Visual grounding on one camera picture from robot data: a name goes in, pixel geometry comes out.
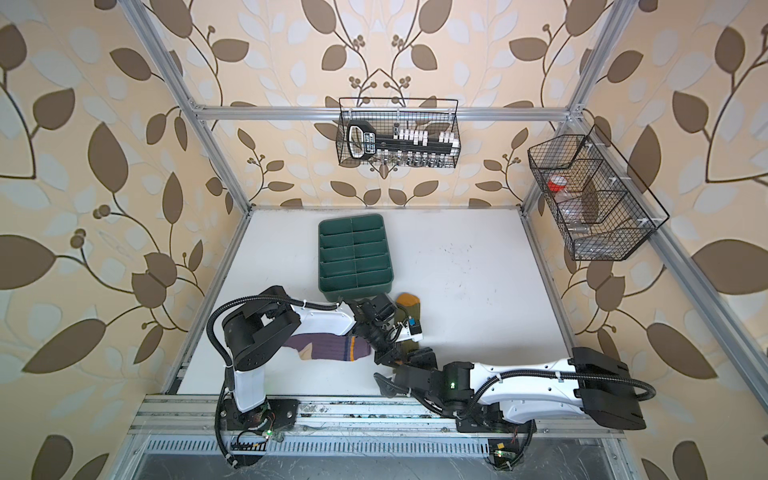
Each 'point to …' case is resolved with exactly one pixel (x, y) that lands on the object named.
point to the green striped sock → (407, 305)
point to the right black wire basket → (603, 208)
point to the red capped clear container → (557, 184)
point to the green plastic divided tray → (353, 257)
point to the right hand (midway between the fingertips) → (415, 360)
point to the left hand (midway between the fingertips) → (409, 366)
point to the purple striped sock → (329, 346)
